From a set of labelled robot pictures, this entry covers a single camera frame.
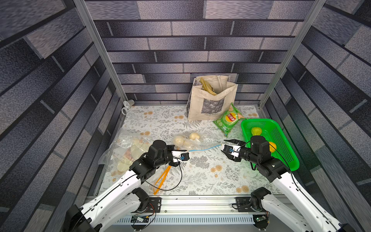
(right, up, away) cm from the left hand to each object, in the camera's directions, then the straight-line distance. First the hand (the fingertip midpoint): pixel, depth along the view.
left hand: (185, 147), depth 73 cm
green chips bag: (+32, +15, +24) cm, 43 cm away
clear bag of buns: (+5, 0, +17) cm, 17 cm away
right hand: (+21, +3, +2) cm, 21 cm away
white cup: (-47, +27, +41) cm, 68 cm away
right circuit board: (+39, -37, 0) cm, 54 cm away
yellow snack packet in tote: (+14, +36, +22) cm, 45 cm away
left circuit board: (-24, -36, -2) cm, 43 cm away
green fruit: (+49, +6, +24) cm, 55 cm away
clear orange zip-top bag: (-41, -6, +18) cm, 45 cm away
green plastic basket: (+61, +6, +27) cm, 67 cm away
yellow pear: (+55, -4, +17) cm, 58 cm away
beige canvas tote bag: (+12, +24, +25) cm, 37 cm away
